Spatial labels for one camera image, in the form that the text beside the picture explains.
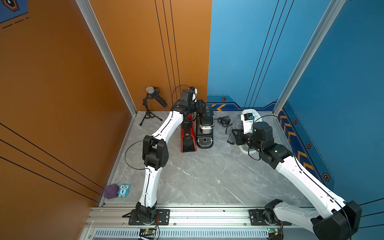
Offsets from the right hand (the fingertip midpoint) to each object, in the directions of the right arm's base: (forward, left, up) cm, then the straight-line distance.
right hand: (233, 129), depth 76 cm
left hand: (+24, +15, -2) cm, 29 cm away
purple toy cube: (-24, +64, -21) cm, 71 cm away
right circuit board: (-39, -19, -30) cm, 53 cm away
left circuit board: (-41, +42, -29) cm, 66 cm away
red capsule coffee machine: (0, +24, -11) cm, 27 cm away
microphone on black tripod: (+34, +49, -2) cm, 60 cm away
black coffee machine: (+9, +14, -4) cm, 17 cm away
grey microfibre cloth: (-6, +2, 0) cm, 6 cm away
